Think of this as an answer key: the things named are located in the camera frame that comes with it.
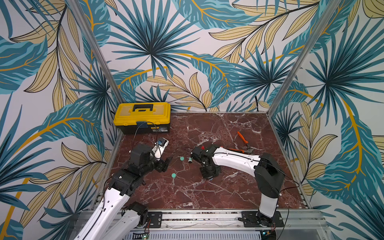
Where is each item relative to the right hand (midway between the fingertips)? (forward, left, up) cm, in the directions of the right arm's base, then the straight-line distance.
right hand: (209, 176), depth 84 cm
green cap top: (+14, +16, -4) cm, 21 cm away
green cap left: (+3, +20, -3) cm, 21 cm away
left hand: (+4, +23, +18) cm, 29 cm away
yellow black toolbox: (+35, +40, +13) cm, 54 cm away
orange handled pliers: (+17, -28, -3) cm, 33 cm away
